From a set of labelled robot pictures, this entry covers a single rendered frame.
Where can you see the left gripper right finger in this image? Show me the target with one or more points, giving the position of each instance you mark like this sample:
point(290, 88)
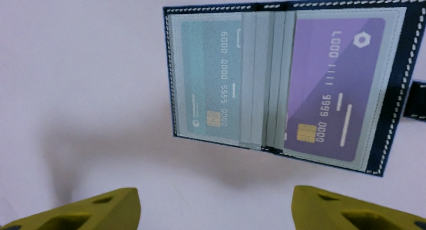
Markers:
point(313, 208)

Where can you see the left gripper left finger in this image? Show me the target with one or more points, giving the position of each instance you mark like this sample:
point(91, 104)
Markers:
point(119, 209)

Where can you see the clear plastic card sleeve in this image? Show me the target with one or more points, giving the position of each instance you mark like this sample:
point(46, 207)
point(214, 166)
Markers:
point(219, 65)

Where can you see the dark blue card holder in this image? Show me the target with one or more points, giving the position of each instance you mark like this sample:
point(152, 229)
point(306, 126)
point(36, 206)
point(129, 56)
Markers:
point(346, 73)

